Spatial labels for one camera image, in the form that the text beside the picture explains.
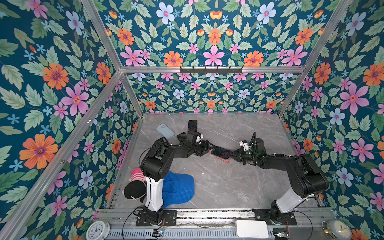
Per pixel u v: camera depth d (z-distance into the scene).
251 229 0.66
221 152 0.89
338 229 0.67
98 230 0.68
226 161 0.92
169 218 0.73
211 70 0.92
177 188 0.80
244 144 0.89
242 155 0.82
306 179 0.48
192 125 1.10
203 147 0.88
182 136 1.03
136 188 0.75
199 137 0.85
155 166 0.52
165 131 1.09
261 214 0.74
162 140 1.04
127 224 0.72
